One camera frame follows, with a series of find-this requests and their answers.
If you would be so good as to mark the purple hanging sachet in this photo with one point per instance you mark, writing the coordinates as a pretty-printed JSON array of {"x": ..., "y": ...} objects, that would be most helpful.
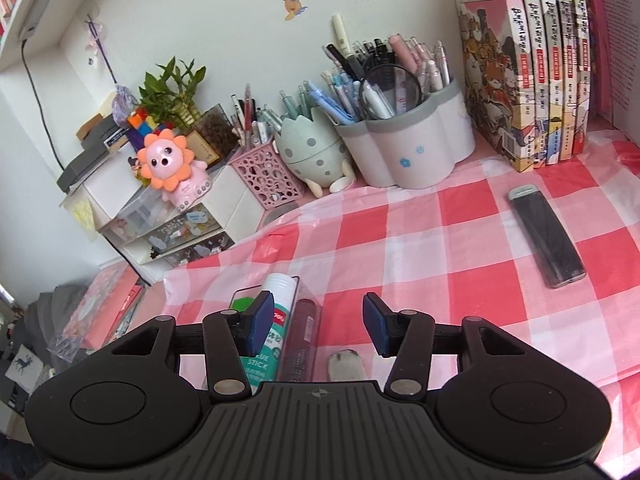
[{"x": 122, "y": 102}]

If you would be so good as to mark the pink spine comic book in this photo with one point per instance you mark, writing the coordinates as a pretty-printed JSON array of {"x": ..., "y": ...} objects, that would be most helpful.
[{"x": 485, "y": 60}]

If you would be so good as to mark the pink and orange lion toy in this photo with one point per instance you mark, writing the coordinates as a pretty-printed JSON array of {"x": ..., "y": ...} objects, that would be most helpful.
[{"x": 167, "y": 165}]

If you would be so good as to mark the white box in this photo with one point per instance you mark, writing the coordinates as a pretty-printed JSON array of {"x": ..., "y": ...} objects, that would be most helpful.
[{"x": 110, "y": 185}]

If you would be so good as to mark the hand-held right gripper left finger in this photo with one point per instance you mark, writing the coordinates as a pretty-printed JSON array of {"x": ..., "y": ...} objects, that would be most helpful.
[{"x": 261, "y": 322}]

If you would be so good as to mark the green egg-shaped pen holder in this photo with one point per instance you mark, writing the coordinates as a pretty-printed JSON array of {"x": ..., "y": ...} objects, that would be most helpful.
[{"x": 310, "y": 155}]

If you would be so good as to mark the clear plastic storage box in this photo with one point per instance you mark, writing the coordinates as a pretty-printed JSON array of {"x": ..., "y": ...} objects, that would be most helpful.
[{"x": 135, "y": 217}]

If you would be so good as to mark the white flower-shaped pen holder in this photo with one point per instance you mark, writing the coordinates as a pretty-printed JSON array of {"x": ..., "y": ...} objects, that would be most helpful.
[{"x": 415, "y": 150}]

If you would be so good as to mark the white spine comic book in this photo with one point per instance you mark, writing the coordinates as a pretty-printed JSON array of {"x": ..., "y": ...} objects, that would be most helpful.
[{"x": 582, "y": 60}]

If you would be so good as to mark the clear vase with dark pebbles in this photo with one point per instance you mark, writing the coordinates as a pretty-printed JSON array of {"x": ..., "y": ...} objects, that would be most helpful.
[{"x": 215, "y": 135}]

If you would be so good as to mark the white drawer organizer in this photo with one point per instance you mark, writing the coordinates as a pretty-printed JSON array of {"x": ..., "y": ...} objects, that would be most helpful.
[{"x": 235, "y": 210}]

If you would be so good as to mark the green and white glue stick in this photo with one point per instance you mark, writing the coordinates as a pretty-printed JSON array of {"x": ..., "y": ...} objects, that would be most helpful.
[{"x": 285, "y": 290}]

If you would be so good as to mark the red and white checked tablecloth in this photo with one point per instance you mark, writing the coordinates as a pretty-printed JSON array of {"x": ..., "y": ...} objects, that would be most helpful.
[{"x": 450, "y": 260}]

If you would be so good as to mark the clear plastic organizer box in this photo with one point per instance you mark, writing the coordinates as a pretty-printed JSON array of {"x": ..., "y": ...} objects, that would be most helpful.
[{"x": 310, "y": 294}]

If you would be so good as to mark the grey bag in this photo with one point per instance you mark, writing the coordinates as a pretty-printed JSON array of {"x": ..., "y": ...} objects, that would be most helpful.
[{"x": 50, "y": 310}]

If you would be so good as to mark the bunch of pastel pens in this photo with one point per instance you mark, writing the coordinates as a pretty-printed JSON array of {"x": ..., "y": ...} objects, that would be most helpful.
[{"x": 345, "y": 60}]

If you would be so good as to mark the small cardboard box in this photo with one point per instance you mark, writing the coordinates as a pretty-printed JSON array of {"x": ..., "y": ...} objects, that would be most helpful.
[{"x": 90, "y": 125}]

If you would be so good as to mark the black case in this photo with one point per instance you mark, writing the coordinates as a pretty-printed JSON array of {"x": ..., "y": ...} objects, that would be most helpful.
[{"x": 547, "y": 235}]

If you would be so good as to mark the black box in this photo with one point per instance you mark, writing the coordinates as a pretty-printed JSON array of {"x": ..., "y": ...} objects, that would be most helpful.
[{"x": 85, "y": 165}]

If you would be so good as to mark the pink flat box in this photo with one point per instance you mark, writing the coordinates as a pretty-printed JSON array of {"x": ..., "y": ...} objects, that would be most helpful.
[{"x": 100, "y": 310}]

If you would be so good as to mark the white wall shelf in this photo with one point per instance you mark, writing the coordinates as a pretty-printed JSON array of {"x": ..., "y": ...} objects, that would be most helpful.
[{"x": 30, "y": 20}]

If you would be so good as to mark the deer picture card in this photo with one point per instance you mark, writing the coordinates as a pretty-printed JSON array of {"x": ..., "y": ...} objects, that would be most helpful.
[{"x": 25, "y": 365}]

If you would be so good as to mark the orange animal wall sticker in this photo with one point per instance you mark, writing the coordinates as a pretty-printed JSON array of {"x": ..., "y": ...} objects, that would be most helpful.
[{"x": 294, "y": 7}]

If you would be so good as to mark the magnifying glass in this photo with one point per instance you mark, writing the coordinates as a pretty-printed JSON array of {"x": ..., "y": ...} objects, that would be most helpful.
[{"x": 390, "y": 90}]

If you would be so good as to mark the bunch of grey-blue pens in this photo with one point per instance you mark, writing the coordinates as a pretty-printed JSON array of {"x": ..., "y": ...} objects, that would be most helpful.
[{"x": 295, "y": 102}]

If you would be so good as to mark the white eraser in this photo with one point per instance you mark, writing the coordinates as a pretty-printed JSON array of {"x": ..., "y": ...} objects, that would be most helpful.
[{"x": 346, "y": 366}]

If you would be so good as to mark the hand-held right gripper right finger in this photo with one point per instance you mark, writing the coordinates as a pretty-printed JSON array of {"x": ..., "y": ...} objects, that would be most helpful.
[{"x": 377, "y": 322}]

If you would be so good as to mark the bunch of red and black pens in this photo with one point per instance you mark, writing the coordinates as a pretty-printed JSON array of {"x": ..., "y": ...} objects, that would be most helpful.
[{"x": 247, "y": 120}]

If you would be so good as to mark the green bamboo plant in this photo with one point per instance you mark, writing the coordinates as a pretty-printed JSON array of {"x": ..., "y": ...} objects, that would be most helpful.
[{"x": 172, "y": 90}]

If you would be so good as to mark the stack of printed papers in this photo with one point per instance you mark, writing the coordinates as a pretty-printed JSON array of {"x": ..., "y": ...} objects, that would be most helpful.
[{"x": 625, "y": 35}]

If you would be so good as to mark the pink perforated pen holder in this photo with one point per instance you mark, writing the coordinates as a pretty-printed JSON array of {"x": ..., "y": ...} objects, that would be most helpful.
[{"x": 265, "y": 180}]

